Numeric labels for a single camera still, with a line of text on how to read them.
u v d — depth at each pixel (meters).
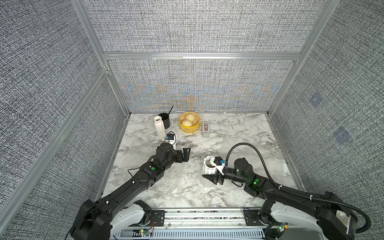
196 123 1.09
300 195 0.48
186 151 0.72
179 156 0.70
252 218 0.73
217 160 0.63
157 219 0.73
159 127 0.95
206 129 1.06
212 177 0.68
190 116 1.10
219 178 0.66
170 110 1.03
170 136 0.69
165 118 1.04
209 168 0.66
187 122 1.06
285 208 0.58
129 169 0.56
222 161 0.63
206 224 0.73
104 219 0.39
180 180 0.86
